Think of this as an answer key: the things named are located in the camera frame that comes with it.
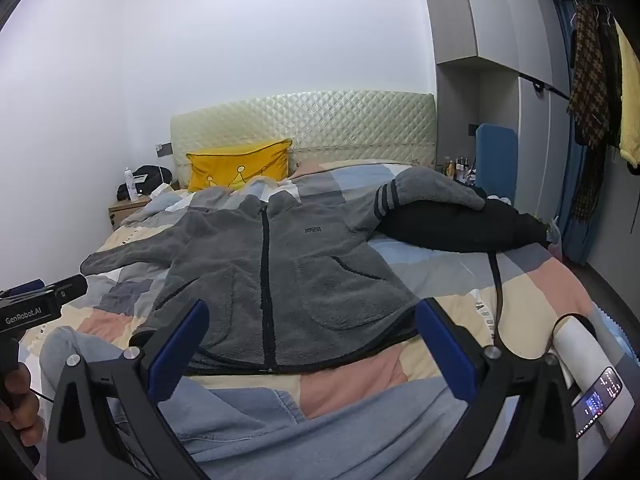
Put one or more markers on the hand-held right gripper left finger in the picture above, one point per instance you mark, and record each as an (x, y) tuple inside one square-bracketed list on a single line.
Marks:
[(180, 347)]

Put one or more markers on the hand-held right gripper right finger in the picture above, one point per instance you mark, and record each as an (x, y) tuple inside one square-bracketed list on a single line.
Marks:
[(444, 347)]

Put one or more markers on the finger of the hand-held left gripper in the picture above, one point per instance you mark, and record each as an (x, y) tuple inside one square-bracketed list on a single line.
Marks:
[(70, 286), (27, 286)]

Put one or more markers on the grey fleece zip jacket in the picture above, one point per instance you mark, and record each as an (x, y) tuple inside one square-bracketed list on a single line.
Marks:
[(300, 270)]

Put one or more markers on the person's left hand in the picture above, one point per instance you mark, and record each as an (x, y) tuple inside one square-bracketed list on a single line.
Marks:
[(22, 412)]

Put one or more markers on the patchwork pastel blanket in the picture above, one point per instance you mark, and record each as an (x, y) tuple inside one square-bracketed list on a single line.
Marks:
[(450, 280)]

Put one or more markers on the wooden nightstand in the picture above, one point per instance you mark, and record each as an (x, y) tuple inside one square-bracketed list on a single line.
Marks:
[(122, 212)]

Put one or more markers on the white spray bottle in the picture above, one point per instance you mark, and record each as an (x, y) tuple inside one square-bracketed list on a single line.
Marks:
[(130, 185)]

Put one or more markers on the grey-blue jeans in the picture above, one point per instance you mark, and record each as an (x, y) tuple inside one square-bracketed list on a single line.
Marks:
[(350, 445)]

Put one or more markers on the black bag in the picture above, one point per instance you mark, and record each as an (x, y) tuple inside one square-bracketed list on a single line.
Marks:
[(152, 175)]

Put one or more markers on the white appliance with display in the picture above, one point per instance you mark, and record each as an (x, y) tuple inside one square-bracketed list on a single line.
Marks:
[(595, 370)]

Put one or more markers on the row of small bottles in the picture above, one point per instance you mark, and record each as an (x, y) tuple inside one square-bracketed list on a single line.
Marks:
[(457, 167)]

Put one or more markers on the yellow crown print pillow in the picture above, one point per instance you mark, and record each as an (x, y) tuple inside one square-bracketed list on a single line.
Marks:
[(235, 165)]

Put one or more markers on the blue padded board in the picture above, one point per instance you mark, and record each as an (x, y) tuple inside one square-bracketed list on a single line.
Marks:
[(496, 160)]

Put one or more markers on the cream quilted headboard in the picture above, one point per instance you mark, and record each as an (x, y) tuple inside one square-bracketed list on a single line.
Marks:
[(325, 125)]

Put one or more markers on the brown houndstooth coat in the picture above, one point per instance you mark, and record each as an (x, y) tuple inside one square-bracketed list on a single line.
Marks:
[(590, 90)]

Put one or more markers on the yellow hanging garment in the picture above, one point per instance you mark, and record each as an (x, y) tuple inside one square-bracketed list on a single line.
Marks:
[(631, 100)]

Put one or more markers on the black hanging garment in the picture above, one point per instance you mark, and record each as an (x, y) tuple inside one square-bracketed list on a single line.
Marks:
[(611, 60)]

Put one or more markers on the grey white wardrobe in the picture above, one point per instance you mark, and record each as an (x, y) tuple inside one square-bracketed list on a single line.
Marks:
[(500, 15)]

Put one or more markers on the grey wall switch panel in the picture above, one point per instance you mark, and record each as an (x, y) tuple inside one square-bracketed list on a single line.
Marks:
[(164, 150)]

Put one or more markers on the black clothes rail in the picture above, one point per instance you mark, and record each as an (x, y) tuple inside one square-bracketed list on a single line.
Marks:
[(545, 86)]

